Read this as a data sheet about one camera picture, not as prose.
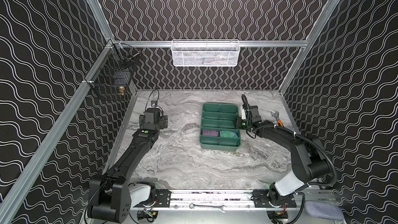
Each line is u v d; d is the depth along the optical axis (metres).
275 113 1.06
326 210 0.70
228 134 0.90
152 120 0.63
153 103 0.72
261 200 0.73
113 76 0.92
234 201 0.75
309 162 0.46
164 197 0.76
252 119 0.73
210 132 0.92
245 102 0.74
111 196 0.40
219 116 1.07
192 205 0.73
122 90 0.85
